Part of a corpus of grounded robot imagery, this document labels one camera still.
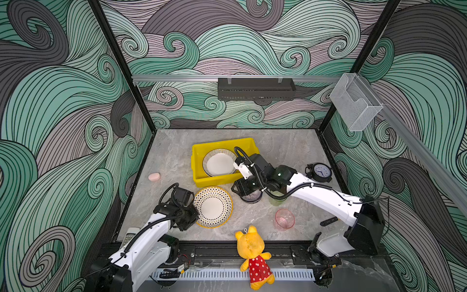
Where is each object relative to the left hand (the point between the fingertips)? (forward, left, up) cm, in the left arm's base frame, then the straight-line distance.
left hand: (199, 216), depth 83 cm
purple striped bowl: (+8, -25, +4) cm, 27 cm away
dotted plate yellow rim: (+5, -7, 0) cm, 8 cm away
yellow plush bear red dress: (-13, -22, +7) cm, 26 cm away
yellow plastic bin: (+36, +5, +3) cm, 36 cm away
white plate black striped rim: (+30, -7, 0) cm, 31 cm away
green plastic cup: (+5, -35, +6) cm, 36 cm away
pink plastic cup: (-1, -39, +1) cm, 39 cm away
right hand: (+7, -16, +16) cm, 24 cm away
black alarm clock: (+25, -63, +2) cm, 68 cm away
